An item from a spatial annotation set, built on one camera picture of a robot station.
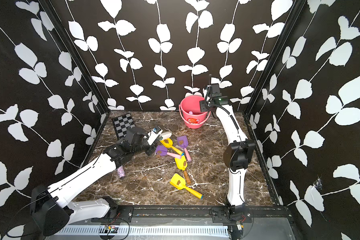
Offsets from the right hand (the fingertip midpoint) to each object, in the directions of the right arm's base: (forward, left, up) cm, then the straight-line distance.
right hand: (203, 102), depth 91 cm
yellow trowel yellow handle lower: (-40, +15, -25) cm, 50 cm away
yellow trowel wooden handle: (-29, +13, -26) cm, 41 cm away
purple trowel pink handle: (0, +8, -10) cm, 12 cm away
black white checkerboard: (+1, +59, -23) cm, 63 cm away
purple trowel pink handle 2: (-13, +13, -25) cm, 31 cm away
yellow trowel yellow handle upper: (-14, +23, -25) cm, 37 cm away
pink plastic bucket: (+13, +7, -12) cm, 19 cm away
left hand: (-25, +26, -4) cm, 36 cm away
